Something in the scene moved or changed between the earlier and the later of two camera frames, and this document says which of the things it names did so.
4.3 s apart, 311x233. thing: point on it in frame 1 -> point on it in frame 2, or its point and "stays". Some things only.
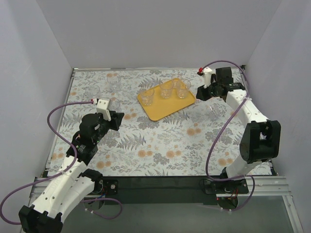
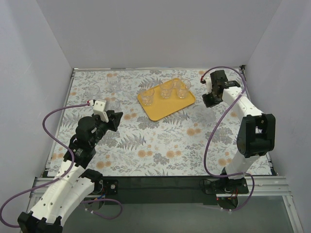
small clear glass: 215,112 -> 206,115
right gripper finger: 202,91 -> 208,99
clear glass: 182,86 stays
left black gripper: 116,119 stays
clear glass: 113,104 stays
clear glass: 166,87 stays
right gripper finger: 204,96 -> 211,104
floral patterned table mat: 165,131 stays
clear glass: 147,94 stays
